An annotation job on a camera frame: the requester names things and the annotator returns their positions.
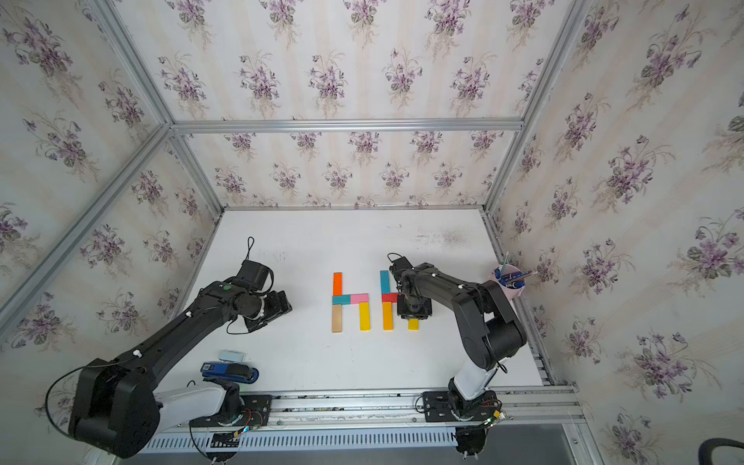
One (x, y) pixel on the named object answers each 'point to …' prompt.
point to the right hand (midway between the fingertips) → (416, 316)
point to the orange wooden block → (337, 284)
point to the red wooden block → (389, 297)
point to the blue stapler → (231, 371)
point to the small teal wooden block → (341, 299)
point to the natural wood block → (336, 318)
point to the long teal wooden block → (385, 282)
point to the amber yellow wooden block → (387, 316)
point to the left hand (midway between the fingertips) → (285, 315)
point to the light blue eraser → (231, 356)
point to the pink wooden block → (356, 298)
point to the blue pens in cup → (512, 280)
